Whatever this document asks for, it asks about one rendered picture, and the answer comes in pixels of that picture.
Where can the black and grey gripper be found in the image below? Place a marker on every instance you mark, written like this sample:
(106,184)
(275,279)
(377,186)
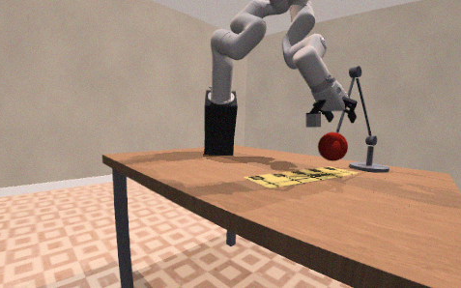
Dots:
(335,102)

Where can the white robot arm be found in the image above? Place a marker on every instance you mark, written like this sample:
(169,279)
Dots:
(248,29)

